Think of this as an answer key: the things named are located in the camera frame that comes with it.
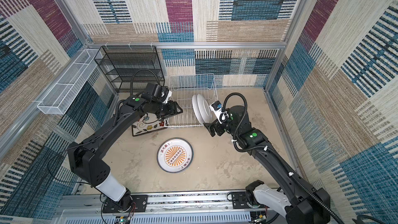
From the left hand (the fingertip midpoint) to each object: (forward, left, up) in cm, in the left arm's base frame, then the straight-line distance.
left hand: (181, 112), depth 79 cm
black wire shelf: (+42, +39, -3) cm, 57 cm away
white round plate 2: (+7, -8, -7) cm, 12 cm away
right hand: (-5, -17, 0) cm, 17 cm away
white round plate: (-13, +5, -22) cm, 26 cm away
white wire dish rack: (+39, +3, -19) cm, 43 cm away
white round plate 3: (+9, -12, -9) cm, 17 cm away
